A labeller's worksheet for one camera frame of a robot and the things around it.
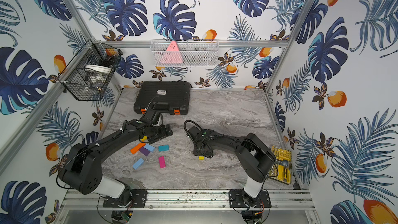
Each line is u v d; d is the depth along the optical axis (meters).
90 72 0.92
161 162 0.86
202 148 0.65
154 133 0.73
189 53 0.92
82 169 0.43
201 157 0.86
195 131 0.72
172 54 0.90
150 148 0.90
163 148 0.91
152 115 0.71
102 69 0.80
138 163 0.85
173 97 1.07
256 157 0.46
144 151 0.90
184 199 0.76
